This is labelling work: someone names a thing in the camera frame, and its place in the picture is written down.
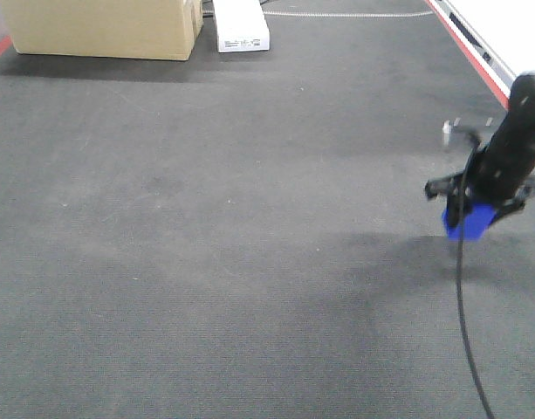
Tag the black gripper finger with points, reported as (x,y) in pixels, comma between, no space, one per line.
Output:
(455,196)
(518,204)

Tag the long white carton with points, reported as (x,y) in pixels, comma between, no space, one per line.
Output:
(241,26)

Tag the brown cardboard box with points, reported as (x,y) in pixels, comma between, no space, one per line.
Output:
(101,26)

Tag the small blue plastic box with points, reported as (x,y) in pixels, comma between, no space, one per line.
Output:
(474,224)

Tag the dark grey belt conveyor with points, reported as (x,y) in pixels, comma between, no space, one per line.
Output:
(206,218)

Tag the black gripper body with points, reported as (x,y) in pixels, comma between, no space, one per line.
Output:
(511,148)

